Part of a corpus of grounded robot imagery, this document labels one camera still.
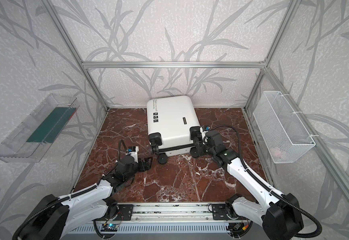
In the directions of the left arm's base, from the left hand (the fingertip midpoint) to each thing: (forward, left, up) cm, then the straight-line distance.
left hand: (149, 154), depth 87 cm
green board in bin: (-1, +37, +29) cm, 47 cm away
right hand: (+5, -29, +10) cm, 31 cm away
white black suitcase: (+11, -14, +14) cm, 23 cm away
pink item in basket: (-5, -65, +15) cm, 67 cm away
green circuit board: (-35, +15, -7) cm, 39 cm away
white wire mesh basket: (-6, -62, +29) cm, 69 cm away
